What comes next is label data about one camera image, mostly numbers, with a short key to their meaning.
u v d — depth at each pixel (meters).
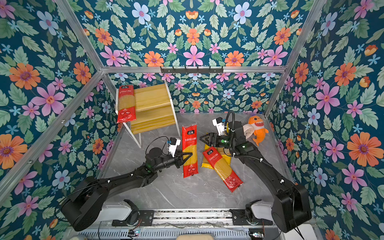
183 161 0.73
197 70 0.91
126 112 0.72
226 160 0.91
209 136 0.68
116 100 0.78
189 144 0.74
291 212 0.40
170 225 0.72
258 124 1.04
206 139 0.77
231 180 0.84
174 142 0.70
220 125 0.70
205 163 0.91
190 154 0.76
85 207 0.42
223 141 0.66
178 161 0.70
